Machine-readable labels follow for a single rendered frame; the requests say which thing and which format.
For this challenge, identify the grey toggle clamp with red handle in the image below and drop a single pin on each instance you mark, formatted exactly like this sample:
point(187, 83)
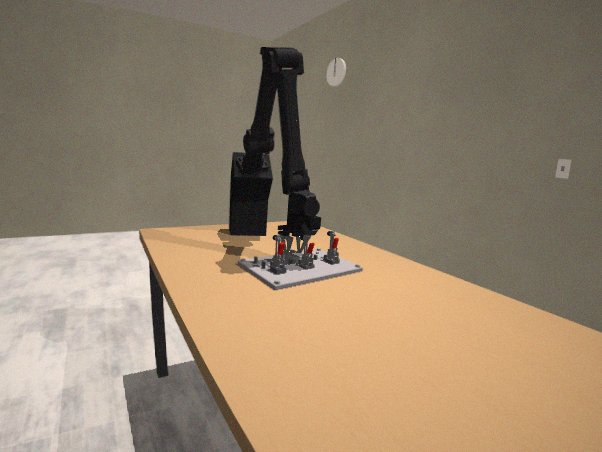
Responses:
point(331, 254)

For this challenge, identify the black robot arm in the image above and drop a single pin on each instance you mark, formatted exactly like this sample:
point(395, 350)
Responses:
point(295, 184)

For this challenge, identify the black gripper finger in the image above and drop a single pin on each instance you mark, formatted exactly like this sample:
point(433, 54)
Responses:
point(289, 240)
point(298, 244)

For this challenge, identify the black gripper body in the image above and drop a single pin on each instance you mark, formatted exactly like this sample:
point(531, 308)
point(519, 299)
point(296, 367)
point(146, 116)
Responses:
point(286, 230)

